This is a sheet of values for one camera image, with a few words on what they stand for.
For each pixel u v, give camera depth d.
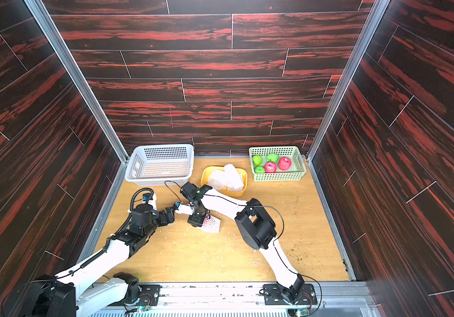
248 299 0.74
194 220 0.82
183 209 0.82
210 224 0.86
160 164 1.08
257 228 0.55
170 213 0.79
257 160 1.11
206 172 1.07
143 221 0.65
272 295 0.73
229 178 1.03
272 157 1.14
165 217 0.77
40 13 0.67
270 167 1.08
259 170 1.05
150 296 0.73
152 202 0.77
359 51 0.76
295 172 1.05
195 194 0.69
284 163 1.08
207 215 0.84
